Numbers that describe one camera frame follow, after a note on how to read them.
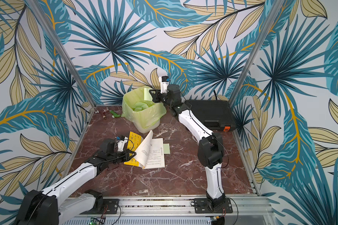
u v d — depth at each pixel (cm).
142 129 99
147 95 84
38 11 69
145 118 86
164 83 73
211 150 52
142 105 103
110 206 73
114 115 110
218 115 107
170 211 73
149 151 89
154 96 73
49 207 39
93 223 71
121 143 77
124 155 73
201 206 73
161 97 74
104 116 110
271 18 72
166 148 95
